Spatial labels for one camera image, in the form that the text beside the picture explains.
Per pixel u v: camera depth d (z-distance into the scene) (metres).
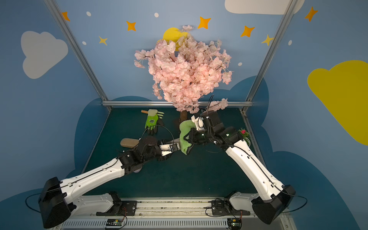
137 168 0.56
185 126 0.69
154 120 1.12
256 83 1.04
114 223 0.72
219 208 0.75
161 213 0.73
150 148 0.57
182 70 0.58
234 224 0.73
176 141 0.74
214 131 0.51
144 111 1.19
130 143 0.98
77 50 0.84
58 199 0.39
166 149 0.63
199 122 0.60
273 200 0.38
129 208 0.75
